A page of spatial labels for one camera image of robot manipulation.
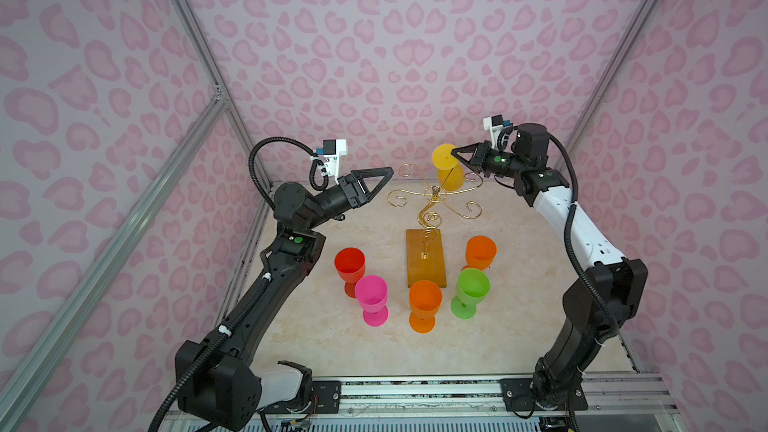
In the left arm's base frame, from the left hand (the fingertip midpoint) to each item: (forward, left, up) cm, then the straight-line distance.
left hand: (392, 173), depth 57 cm
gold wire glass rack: (+8, -9, -26) cm, 28 cm away
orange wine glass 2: (-11, -8, -33) cm, 36 cm away
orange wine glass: (+1, -24, -32) cm, 40 cm away
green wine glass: (-6, -21, -39) cm, 45 cm away
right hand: (+17, -16, -9) cm, 25 cm away
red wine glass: (-2, +12, -31) cm, 34 cm away
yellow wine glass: (+14, -15, -15) cm, 26 cm away
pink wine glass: (-8, +7, -36) cm, 38 cm away
